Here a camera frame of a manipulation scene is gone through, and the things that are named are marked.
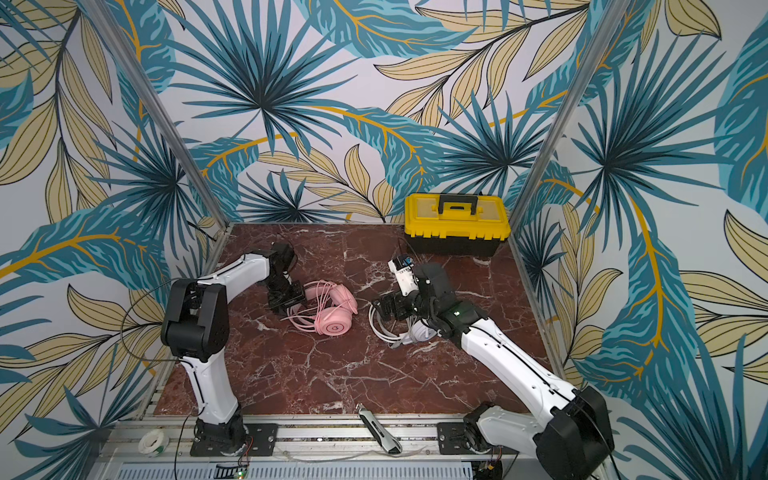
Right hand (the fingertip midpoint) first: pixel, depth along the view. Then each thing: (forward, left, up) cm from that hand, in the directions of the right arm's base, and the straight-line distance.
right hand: (384, 295), depth 79 cm
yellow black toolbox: (+30, -26, -6) cm, 40 cm away
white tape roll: (-28, +58, -16) cm, 66 cm away
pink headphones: (+2, +17, -10) cm, 19 cm away
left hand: (+6, +26, -14) cm, 30 cm away
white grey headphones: (-6, -9, -11) cm, 15 cm away
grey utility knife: (-31, +1, -17) cm, 36 cm away
